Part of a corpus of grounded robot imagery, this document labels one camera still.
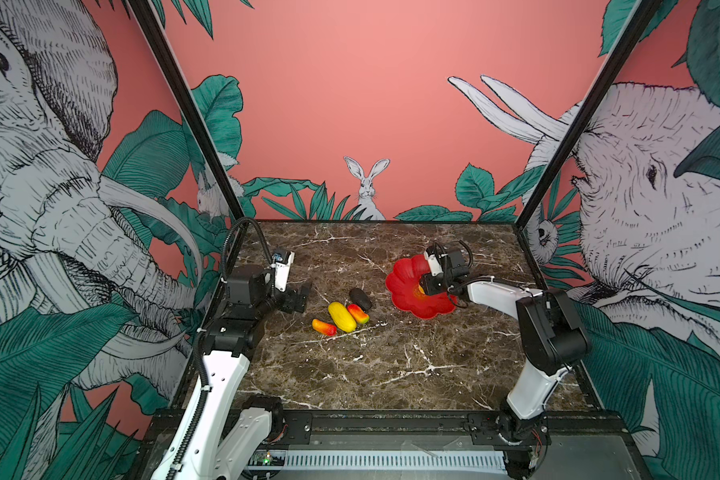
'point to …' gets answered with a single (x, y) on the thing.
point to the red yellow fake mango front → (327, 329)
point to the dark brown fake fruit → (360, 298)
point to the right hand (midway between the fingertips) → (423, 274)
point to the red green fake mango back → (357, 311)
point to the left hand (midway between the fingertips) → (291, 274)
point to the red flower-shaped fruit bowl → (406, 294)
